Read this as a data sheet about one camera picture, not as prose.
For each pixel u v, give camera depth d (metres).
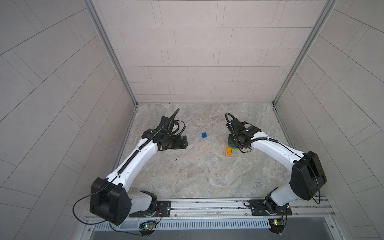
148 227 0.65
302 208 0.73
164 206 0.72
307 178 0.42
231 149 0.89
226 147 0.90
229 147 0.77
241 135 0.61
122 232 0.64
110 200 0.38
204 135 0.99
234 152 0.89
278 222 0.69
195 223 0.68
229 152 0.89
